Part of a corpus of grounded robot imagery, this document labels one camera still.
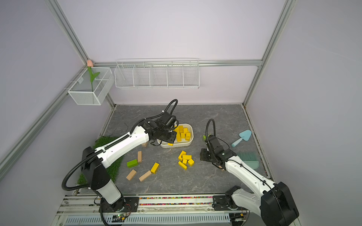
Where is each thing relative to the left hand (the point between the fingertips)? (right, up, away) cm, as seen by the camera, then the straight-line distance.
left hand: (173, 138), depth 80 cm
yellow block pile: (+6, -17, +5) cm, 19 cm away
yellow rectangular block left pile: (-12, -19, +5) cm, 23 cm away
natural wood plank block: (-23, -14, +11) cm, 29 cm away
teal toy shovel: (+50, -1, +21) cm, 54 cm away
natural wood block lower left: (-25, -22, +3) cm, 34 cm away
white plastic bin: (+3, -6, +12) cm, 14 cm away
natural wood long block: (-17, -23, +3) cm, 29 cm away
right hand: (+18, -10, +5) cm, 21 cm away
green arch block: (+20, -2, +19) cm, 28 cm away
